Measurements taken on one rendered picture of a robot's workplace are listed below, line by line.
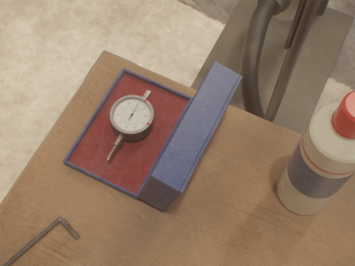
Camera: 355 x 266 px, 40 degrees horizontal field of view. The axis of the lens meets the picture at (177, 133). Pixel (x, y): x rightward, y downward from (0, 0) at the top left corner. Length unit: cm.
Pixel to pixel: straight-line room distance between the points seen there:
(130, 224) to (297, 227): 21
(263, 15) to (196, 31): 55
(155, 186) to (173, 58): 78
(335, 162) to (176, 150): 16
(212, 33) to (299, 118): 33
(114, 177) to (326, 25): 90
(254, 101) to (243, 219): 26
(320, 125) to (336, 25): 94
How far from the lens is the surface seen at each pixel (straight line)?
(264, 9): 82
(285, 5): 86
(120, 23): 137
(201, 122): 54
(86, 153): 66
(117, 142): 63
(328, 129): 48
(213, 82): 57
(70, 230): 63
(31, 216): 65
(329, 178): 52
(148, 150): 65
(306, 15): 88
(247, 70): 80
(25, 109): 127
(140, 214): 63
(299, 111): 124
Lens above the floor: 107
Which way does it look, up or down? 64 degrees down
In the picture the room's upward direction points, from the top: straight up
